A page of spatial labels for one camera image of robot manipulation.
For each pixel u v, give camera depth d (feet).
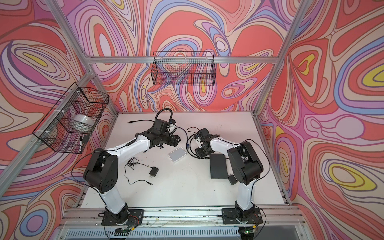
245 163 1.66
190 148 3.24
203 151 2.71
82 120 2.41
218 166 2.88
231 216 2.41
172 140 2.70
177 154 3.09
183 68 3.27
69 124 2.28
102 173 1.55
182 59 2.84
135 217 2.40
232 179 2.80
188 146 3.25
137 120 3.78
